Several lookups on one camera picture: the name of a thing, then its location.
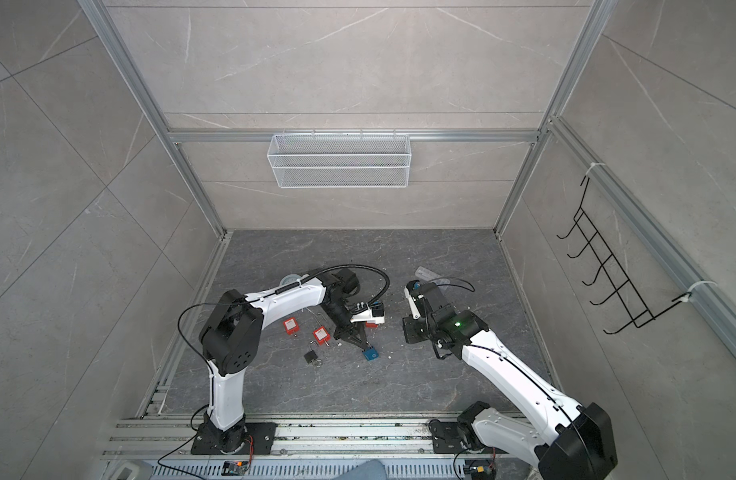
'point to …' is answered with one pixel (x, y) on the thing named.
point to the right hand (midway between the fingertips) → (409, 320)
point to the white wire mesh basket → (340, 160)
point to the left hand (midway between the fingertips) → (364, 337)
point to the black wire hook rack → (612, 270)
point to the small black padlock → (310, 356)
